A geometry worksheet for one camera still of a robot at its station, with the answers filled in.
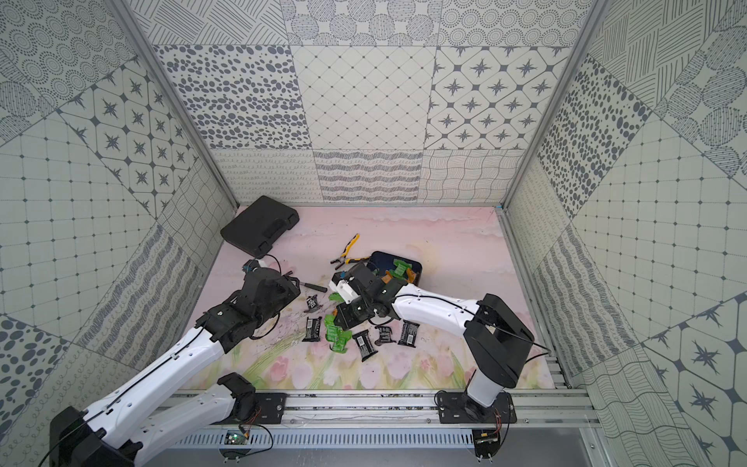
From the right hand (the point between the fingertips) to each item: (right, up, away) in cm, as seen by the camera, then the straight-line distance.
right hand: (338, 324), depth 79 cm
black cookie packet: (+7, -7, +4) cm, 11 cm away
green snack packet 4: (+18, +12, +21) cm, 31 cm away
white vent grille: (0, -26, -9) cm, 27 cm away
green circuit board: (-25, -26, -8) cm, 37 cm away
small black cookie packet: (+13, -5, +6) cm, 16 cm away
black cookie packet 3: (+20, -5, +7) cm, 22 cm away
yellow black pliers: (-1, +15, +24) cm, 29 cm away
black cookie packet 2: (-9, -4, +7) cm, 12 cm away
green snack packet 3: (-3, +5, +13) cm, 14 cm away
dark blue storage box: (+11, +14, +25) cm, 31 cm away
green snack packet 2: (-2, -1, -1) cm, 2 cm away
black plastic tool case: (-36, +27, +29) cm, 54 cm away
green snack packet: (0, -3, -1) cm, 3 cm away
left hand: (-12, +13, -1) cm, 18 cm away
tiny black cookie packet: (-11, +2, +13) cm, 17 cm away
